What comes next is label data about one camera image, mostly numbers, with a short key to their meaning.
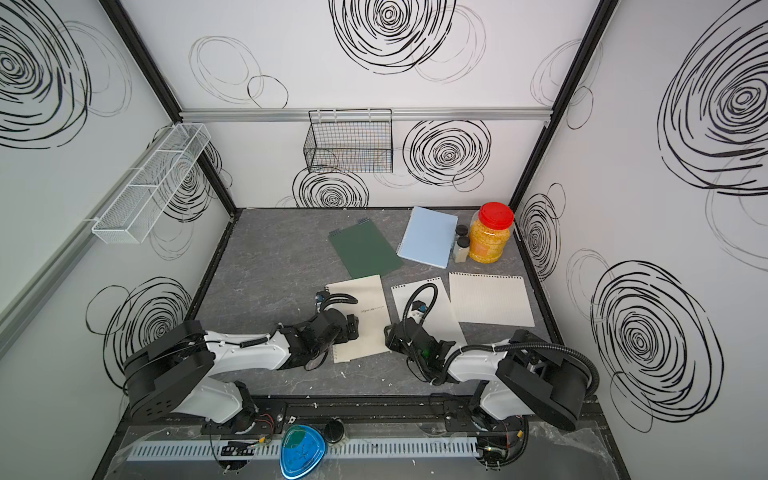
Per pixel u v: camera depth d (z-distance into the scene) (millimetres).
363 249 1084
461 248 989
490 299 1018
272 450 695
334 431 633
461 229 1013
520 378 438
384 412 759
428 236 1147
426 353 665
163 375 429
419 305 803
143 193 762
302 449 609
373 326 874
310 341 662
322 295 793
